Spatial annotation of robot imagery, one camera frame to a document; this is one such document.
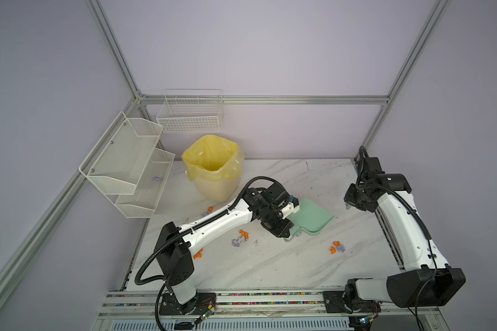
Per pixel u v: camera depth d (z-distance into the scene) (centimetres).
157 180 93
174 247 42
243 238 88
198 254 85
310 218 80
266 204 55
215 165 107
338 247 87
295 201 70
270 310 73
